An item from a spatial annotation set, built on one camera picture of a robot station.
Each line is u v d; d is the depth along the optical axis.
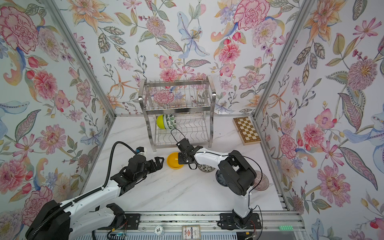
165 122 1.01
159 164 0.76
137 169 0.65
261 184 0.50
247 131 1.07
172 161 0.92
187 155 0.71
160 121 1.02
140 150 0.75
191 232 0.70
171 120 1.09
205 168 0.92
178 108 0.76
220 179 0.87
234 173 0.49
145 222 0.75
